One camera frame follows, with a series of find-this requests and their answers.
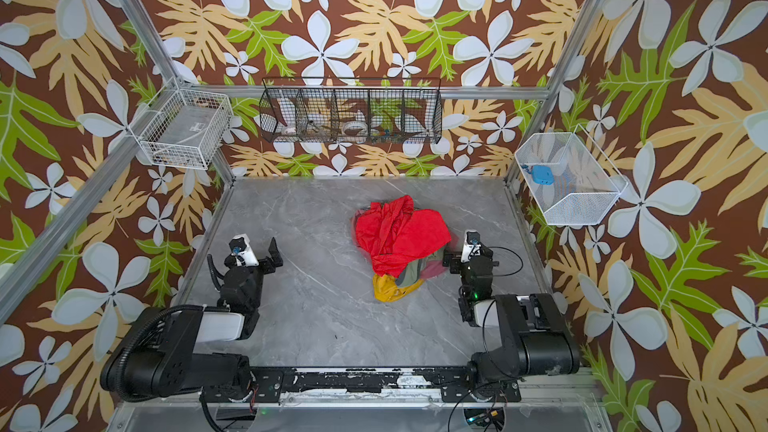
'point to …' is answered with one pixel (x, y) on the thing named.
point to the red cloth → (397, 236)
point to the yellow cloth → (386, 289)
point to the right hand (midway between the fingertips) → (463, 241)
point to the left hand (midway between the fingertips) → (254, 239)
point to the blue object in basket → (541, 174)
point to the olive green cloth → (411, 273)
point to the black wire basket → (353, 110)
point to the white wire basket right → (585, 182)
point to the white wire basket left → (185, 130)
